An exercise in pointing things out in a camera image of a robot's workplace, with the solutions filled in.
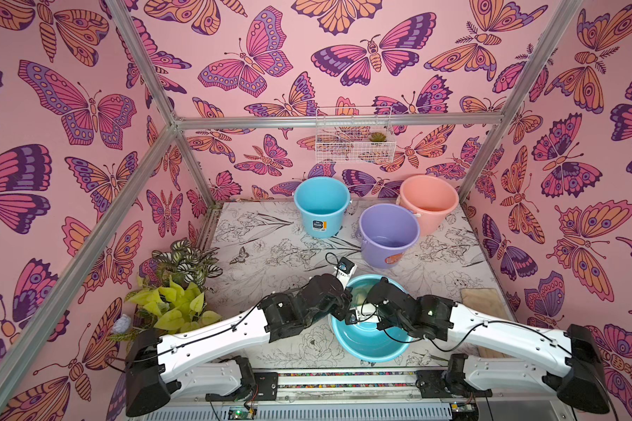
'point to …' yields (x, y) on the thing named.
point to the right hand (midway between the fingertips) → (370, 292)
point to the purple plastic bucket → (386, 231)
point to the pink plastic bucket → (430, 197)
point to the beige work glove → (487, 301)
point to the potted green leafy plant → (172, 299)
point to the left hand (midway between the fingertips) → (353, 287)
